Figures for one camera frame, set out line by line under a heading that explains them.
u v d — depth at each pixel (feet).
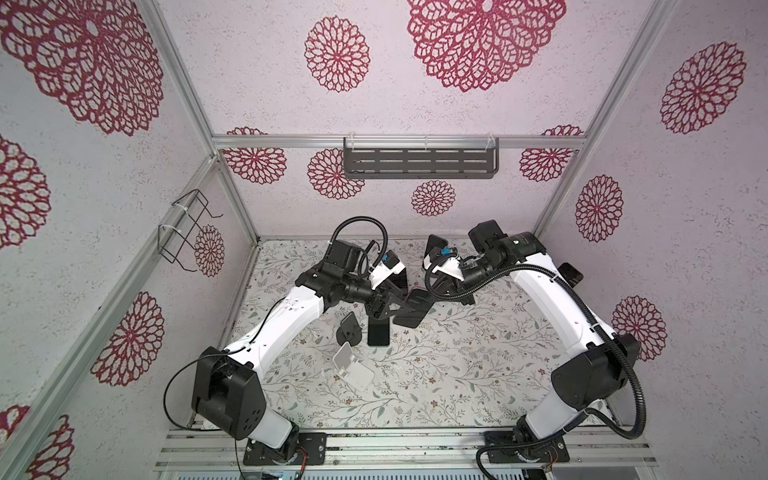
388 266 2.14
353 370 2.80
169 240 2.36
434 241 3.28
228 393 1.36
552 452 2.37
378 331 3.13
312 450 2.41
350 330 2.94
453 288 2.12
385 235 2.02
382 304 2.13
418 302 2.31
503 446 2.45
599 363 1.39
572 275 2.82
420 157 3.10
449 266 2.09
